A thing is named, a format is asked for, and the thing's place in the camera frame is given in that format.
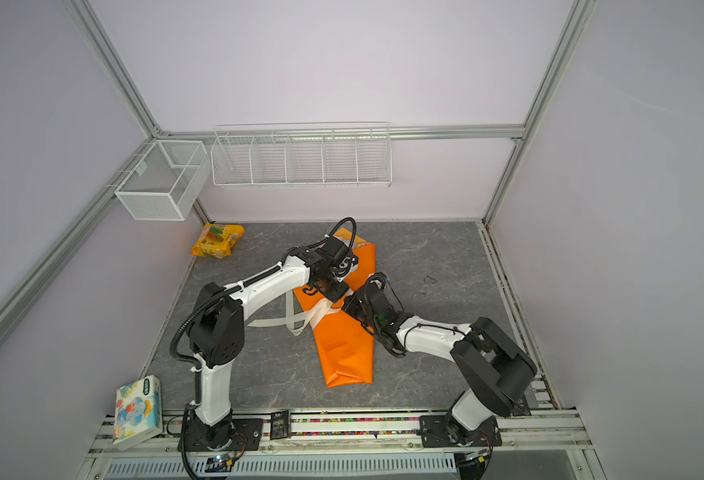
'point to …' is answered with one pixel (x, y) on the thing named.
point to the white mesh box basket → (167, 181)
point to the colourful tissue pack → (138, 412)
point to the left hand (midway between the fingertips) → (338, 294)
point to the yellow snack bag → (216, 240)
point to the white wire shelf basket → (302, 155)
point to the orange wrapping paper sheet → (346, 343)
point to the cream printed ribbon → (298, 324)
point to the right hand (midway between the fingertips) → (342, 300)
